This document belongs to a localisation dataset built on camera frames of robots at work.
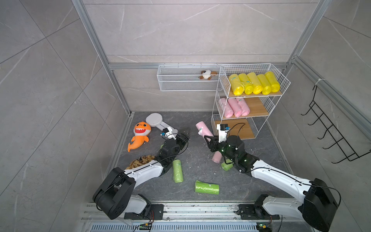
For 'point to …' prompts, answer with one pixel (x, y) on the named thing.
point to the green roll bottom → (201, 187)
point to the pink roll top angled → (235, 107)
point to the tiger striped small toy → (141, 160)
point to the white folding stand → (156, 120)
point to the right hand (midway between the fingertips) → (208, 135)
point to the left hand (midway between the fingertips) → (191, 129)
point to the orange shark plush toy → (141, 130)
